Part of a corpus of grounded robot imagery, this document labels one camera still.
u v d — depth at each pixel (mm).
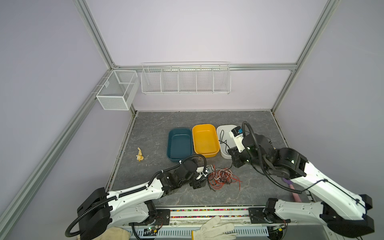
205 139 1020
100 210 403
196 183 685
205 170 632
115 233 694
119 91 1014
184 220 735
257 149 418
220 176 814
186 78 990
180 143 991
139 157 936
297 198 757
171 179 593
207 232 696
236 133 541
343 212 395
